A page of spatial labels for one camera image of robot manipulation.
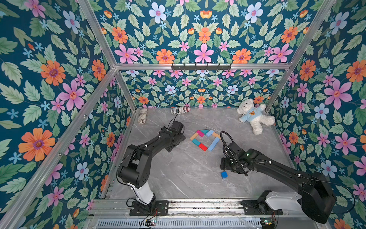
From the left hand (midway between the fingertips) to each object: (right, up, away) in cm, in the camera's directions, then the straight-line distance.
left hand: (180, 140), depth 94 cm
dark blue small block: (+28, -20, -9) cm, 35 cm away
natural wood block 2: (+9, +2, +8) cm, 13 cm away
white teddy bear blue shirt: (+55, +18, +10) cm, 58 cm away
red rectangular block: (+16, -5, +2) cm, 17 cm away
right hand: (+27, -14, -12) cm, 33 cm away
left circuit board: (-14, -39, -22) cm, 47 cm away
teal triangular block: (+17, +5, +10) cm, 21 cm away
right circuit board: (+47, -39, -23) cm, 65 cm away
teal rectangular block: (+11, -2, +5) cm, 12 cm away
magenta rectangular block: (+14, +4, +10) cm, 18 cm away
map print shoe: (-32, +17, +17) cm, 39 cm away
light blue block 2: (+21, -5, +2) cm, 22 cm away
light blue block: (+25, -2, +8) cm, 26 cm away
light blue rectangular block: (+21, +4, +9) cm, 23 cm away
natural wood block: (+26, +2, +8) cm, 27 cm away
